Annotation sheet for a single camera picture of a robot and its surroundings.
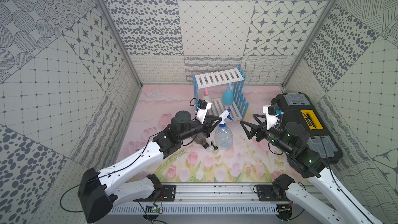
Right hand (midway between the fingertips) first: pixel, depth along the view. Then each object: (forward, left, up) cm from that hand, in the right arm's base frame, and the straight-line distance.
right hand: (247, 120), depth 67 cm
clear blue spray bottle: (-5, +10, -8) cm, 13 cm away
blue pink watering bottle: (+29, +5, -17) cm, 34 cm away
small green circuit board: (-30, +43, -29) cm, 60 cm away
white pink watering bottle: (+26, +19, -14) cm, 35 cm away
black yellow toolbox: (+18, -35, -14) cm, 41 cm away
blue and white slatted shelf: (+26, +12, -2) cm, 29 cm away
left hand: (+2, +12, +3) cm, 13 cm away
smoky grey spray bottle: (+2, +21, -25) cm, 32 cm away
